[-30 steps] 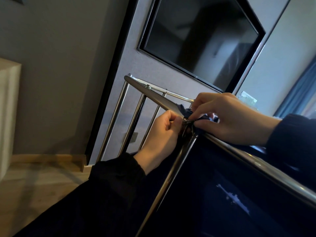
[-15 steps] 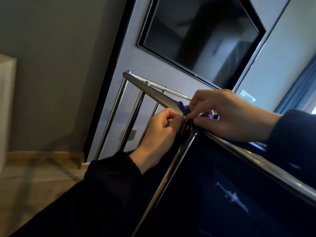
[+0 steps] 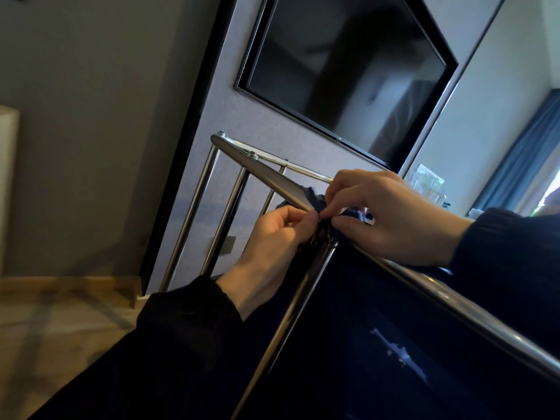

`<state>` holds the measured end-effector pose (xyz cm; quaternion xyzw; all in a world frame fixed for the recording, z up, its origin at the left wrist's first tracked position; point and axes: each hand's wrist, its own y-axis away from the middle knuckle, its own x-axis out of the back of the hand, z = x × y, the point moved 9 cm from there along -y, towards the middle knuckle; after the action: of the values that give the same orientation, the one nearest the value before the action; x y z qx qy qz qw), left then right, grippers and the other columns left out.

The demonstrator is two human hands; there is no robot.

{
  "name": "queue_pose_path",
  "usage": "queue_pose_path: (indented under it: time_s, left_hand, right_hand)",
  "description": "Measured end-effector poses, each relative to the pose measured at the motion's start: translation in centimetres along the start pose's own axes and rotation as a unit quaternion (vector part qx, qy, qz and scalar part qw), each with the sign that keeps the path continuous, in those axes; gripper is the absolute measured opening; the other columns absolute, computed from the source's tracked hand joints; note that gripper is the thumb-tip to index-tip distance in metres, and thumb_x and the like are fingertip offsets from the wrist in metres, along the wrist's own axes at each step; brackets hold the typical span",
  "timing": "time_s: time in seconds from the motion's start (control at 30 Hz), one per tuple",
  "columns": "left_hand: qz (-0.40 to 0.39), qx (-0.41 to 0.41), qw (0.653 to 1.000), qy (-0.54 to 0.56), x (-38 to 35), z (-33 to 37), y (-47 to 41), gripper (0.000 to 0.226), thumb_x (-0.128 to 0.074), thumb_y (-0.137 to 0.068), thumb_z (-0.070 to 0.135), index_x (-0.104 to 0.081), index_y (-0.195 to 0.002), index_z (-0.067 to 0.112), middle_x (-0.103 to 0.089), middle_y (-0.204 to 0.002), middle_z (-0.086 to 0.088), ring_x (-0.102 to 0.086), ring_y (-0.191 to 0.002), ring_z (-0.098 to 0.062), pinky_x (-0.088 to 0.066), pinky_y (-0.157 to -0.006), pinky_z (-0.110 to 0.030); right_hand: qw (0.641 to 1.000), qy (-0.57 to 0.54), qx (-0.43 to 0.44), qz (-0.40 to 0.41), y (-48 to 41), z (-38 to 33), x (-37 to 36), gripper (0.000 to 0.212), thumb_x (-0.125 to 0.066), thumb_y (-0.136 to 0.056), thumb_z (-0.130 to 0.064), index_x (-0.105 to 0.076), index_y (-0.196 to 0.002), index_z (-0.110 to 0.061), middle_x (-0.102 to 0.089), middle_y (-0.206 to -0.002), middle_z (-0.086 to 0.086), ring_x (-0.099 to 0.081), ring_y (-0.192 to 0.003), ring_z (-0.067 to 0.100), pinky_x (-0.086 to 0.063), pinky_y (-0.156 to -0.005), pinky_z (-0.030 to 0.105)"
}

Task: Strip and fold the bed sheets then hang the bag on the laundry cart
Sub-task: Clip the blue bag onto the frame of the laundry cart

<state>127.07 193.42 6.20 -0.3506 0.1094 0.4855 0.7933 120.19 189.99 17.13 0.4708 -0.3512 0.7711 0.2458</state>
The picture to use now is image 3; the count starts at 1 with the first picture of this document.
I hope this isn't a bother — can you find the person's right hand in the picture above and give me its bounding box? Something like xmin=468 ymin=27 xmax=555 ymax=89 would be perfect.
xmin=319 ymin=169 xmax=475 ymax=268

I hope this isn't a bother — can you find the person's left hand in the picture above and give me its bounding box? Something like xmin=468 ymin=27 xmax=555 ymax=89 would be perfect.
xmin=215 ymin=205 xmax=320 ymax=322

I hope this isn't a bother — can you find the chrome metal cart frame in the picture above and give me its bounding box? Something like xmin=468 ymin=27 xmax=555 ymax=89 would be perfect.
xmin=158 ymin=131 xmax=560 ymax=420

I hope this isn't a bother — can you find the navy blue fabric laundry bag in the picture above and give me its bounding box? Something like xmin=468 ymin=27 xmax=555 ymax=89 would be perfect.
xmin=209 ymin=185 xmax=560 ymax=420

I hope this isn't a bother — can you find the person's left forearm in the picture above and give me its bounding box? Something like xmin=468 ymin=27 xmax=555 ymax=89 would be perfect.
xmin=26 ymin=275 xmax=244 ymax=420

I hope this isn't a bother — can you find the person's right forearm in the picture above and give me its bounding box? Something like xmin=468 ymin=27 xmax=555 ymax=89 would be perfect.
xmin=450 ymin=208 xmax=560 ymax=346

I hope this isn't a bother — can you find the clear acrylic organizer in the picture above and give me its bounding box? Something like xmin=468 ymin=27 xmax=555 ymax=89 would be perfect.
xmin=404 ymin=163 xmax=449 ymax=208

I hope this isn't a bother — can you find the blue grey curtain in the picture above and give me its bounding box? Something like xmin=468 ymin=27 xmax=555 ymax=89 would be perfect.
xmin=470 ymin=89 xmax=560 ymax=215

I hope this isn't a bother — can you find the large glass window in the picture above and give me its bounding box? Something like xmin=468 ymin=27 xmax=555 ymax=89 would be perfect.
xmin=531 ymin=170 xmax=560 ymax=217

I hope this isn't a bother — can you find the small wooden side table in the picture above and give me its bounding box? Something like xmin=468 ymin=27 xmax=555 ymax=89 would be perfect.
xmin=0 ymin=104 xmax=20 ymax=272

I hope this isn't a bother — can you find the black wall television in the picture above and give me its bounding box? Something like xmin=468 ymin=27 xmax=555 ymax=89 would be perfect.
xmin=234 ymin=0 xmax=459 ymax=171

